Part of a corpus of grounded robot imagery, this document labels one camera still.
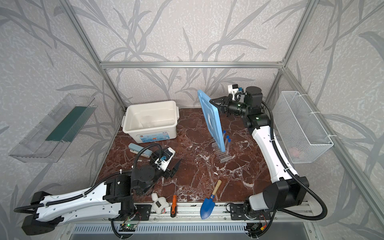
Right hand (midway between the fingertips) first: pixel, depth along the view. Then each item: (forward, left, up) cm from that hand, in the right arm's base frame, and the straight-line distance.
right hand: (210, 97), depth 66 cm
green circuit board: (-45, +40, -42) cm, 74 cm away
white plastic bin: (+16, +40, -38) cm, 58 cm away
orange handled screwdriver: (-39, +18, -40) cm, 59 cm away
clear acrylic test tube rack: (-9, -9, -41) cm, 43 cm away
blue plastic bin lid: (-3, 0, -8) cm, 8 cm away
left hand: (-18, +16, -15) cm, 28 cm away
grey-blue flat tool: (-5, +46, -39) cm, 60 cm away
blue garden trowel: (-35, +1, -43) cm, 55 cm away
